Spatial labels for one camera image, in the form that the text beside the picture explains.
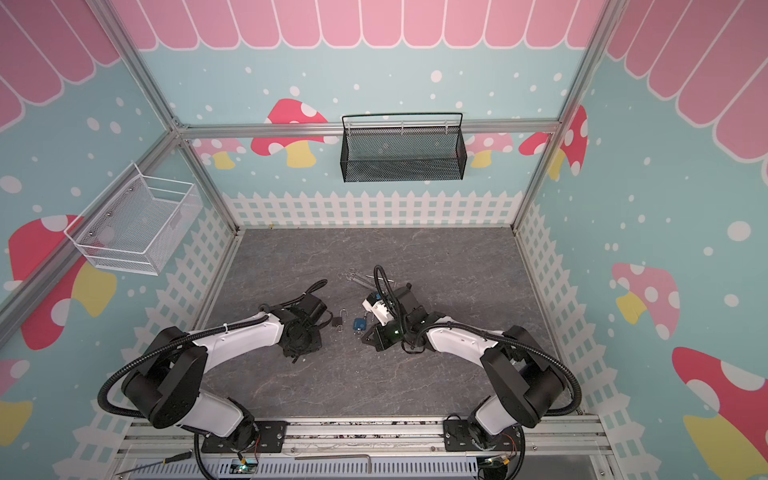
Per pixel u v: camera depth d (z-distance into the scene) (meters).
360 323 0.94
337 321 0.94
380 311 0.78
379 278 0.75
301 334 0.66
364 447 0.74
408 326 0.68
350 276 1.06
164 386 0.44
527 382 0.44
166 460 0.71
